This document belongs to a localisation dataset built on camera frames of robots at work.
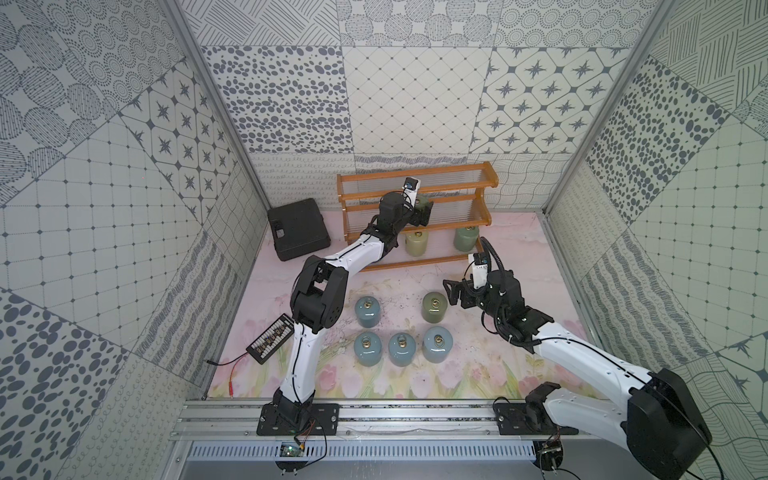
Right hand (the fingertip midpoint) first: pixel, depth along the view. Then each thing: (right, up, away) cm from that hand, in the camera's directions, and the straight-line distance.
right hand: (460, 281), depth 85 cm
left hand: (-7, +25, +7) cm, 27 cm away
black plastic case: (-56, +16, +26) cm, 64 cm away
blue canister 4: (-27, -9, +1) cm, 28 cm away
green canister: (-11, +24, +6) cm, 27 cm away
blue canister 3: (-17, -17, -6) cm, 25 cm away
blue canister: (-26, -17, -6) cm, 32 cm away
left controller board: (-45, -39, -13) cm, 61 cm away
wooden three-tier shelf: (+2, +16, +20) cm, 25 cm away
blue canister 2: (-8, -16, -7) cm, 19 cm away
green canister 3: (+6, +12, +18) cm, 22 cm away
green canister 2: (-7, -7, +1) cm, 10 cm away
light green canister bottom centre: (-11, +10, +17) cm, 23 cm away
